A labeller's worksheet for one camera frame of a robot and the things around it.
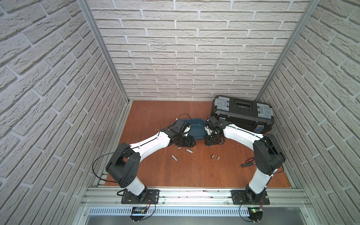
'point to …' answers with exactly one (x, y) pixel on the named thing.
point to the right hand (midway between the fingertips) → (209, 142)
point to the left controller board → (138, 213)
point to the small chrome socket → (178, 148)
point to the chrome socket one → (213, 155)
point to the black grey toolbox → (256, 116)
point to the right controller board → (255, 213)
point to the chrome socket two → (218, 158)
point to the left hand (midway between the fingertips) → (194, 142)
